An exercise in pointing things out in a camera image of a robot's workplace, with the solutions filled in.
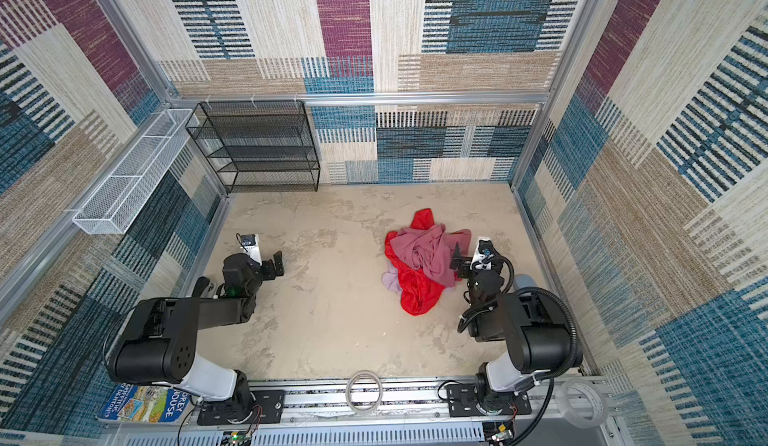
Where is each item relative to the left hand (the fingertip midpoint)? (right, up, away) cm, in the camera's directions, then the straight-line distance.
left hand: (264, 248), depth 93 cm
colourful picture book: (-20, -34, -21) cm, 45 cm away
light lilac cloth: (+39, -10, +1) cm, 40 cm away
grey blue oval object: (+80, -10, +2) cm, 81 cm away
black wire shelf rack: (-8, +35, +16) cm, 39 cm away
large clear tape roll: (+87, -34, -22) cm, 96 cm away
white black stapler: (-16, -12, -4) cm, 20 cm away
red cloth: (+47, -12, -6) cm, 49 cm away
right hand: (+64, +1, -4) cm, 64 cm away
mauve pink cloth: (+51, 0, -4) cm, 52 cm away
